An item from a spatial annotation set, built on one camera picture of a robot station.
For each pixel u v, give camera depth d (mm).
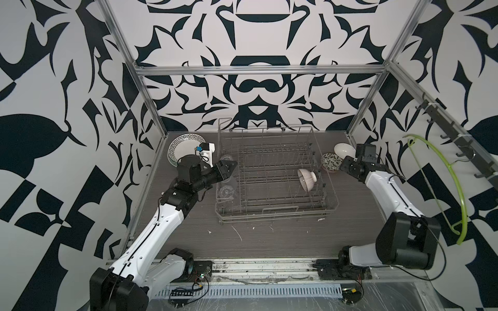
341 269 688
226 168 661
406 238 423
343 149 1071
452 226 614
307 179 857
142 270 401
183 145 1084
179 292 728
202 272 729
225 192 812
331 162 1050
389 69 890
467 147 575
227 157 914
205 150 665
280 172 1002
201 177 611
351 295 717
